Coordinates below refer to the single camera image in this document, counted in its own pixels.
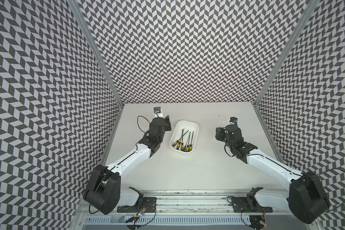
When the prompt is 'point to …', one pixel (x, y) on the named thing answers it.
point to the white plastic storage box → (177, 133)
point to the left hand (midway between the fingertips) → (165, 117)
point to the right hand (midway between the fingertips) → (219, 131)
